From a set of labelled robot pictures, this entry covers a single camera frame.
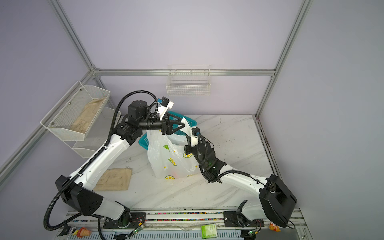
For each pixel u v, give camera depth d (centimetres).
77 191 39
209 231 69
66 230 69
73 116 78
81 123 75
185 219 75
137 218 74
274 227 70
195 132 63
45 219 35
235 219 73
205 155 55
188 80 96
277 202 42
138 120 55
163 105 58
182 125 64
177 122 65
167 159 82
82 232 69
